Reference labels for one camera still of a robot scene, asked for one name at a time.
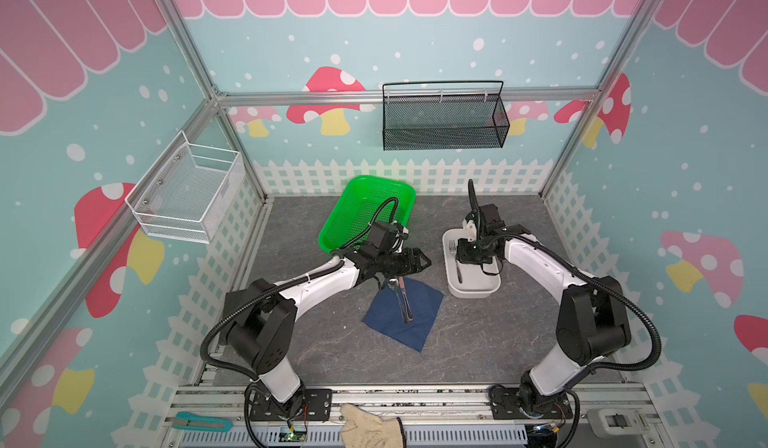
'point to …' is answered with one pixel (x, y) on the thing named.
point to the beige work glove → (362, 428)
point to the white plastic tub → (468, 280)
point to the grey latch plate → (607, 422)
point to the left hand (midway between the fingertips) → (421, 270)
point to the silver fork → (459, 272)
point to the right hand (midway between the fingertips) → (457, 254)
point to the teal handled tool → (185, 420)
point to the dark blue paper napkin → (386, 314)
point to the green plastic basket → (361, 201)
